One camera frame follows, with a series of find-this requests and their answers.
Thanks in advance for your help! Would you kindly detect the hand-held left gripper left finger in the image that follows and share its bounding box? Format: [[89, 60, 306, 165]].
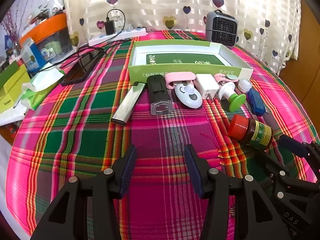
[[30, 144, 137, 240]]

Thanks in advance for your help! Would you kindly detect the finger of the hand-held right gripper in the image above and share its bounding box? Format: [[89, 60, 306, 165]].
[[278, 134, 320, 162], [254, 151, 320, 198]]

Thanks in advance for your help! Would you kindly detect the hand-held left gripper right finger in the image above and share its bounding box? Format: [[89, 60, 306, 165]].
[[184, 144, 292, 240]]

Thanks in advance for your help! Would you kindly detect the brown jar with red lid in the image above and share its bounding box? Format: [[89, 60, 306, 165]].
[[227, 114, 273, 151]]

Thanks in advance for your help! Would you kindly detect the blue translucent usb tester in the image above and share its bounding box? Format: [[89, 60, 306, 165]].
[[247, 88, 266, 117]]

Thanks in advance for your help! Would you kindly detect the white panda-face oval gadget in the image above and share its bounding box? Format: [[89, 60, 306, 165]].
[[174, 83, 202, 110]]

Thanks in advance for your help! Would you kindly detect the white and green spool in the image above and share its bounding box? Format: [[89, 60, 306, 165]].
[[217, 83, 247, 112]]

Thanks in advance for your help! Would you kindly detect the white ribbed bottle cap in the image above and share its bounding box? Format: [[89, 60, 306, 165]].
[[237, 78, 252, 93]]

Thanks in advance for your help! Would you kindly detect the black device with clear cap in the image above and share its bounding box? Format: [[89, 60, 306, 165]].
[[146, 74, 173, 116]]

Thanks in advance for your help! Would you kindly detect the white plug charger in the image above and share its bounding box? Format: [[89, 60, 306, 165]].
[[194, 73, 217, 102]]

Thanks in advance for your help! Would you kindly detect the pink clip with grey tab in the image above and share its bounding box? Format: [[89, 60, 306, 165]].
[[214, 74, 239, 87]]

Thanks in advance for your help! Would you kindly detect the green and white cardboard box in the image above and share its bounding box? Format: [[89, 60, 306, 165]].
[[128, 39, 253, 82]]

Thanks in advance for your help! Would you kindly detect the pink and green plaid tablecloth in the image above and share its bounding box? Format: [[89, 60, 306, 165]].
[[6, 29, 320, 240]]

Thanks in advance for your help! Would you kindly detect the black smartphone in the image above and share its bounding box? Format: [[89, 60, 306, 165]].
[[61, 50, 105, 87]]

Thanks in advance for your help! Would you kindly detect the green tissue pack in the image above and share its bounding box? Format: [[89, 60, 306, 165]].
[[21, 64, 66, 110]]

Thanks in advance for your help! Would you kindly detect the white paper sheet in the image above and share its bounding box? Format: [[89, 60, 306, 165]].
[[0, 100, 28, 127]]

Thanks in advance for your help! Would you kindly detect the white power strip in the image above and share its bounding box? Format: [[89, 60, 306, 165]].
[[89, 27, 147, 47]]

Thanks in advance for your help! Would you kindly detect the grey desktop fan heater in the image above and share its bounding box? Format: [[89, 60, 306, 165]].
[[205, 10, 238, 48]]

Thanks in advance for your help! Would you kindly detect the black power adapter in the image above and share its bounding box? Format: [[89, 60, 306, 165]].
[[104, 20, 116, 35]]

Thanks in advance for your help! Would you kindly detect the yellow-green cardboard box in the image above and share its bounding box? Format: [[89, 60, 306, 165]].
[[0, 61, 30, 114]]

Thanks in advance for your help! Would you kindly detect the blue and white carton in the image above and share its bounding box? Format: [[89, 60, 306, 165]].
[[21, 37, 47, 74]]

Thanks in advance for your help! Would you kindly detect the orange storage bin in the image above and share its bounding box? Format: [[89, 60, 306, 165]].
[[19, 12, 68, 43]]

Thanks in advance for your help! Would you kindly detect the heart-print curtain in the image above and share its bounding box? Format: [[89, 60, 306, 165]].
[[62, 0, 302, 68]]

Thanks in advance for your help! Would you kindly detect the black cable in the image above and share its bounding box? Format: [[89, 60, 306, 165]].
[[37, 9, 130, 74]]

